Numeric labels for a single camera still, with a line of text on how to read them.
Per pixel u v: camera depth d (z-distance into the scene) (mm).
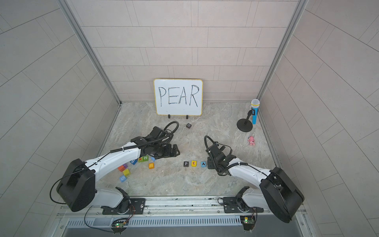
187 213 703
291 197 416
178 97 1016
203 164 838
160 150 694
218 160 654
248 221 680
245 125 1020
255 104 843
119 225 638
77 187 403
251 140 925
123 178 787
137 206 711
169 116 1053
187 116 1059
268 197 404
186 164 843
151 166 825
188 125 1018
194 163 841
